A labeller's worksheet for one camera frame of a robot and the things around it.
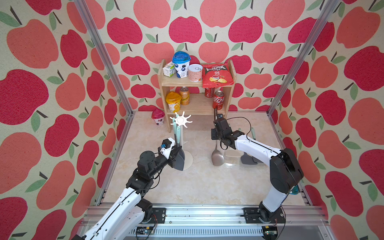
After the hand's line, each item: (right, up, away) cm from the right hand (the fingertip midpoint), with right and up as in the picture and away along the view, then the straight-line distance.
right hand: (216, 132), depth 92 cm
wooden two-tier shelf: (-11, +20, +9) cm, 25 cm away
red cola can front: (0, +19, -6) cm, 20 cm away
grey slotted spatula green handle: (+30, -2, +16) cm, 34 cm away
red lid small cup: (-40, +12, +15) cm, 44 cm away
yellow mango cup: (-26, +20, -6) cm, 34 cm away
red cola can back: (-4, +26, +5) cm, 27 cm away
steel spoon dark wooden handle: (+1, -15, +1) cm, 15 cm away
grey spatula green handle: (-21, -13, -15) cm, 29 cm away
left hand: (-21, -7, -20) cm, 30 cm away
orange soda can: (-19, +24, -3) cm, 31 cm away
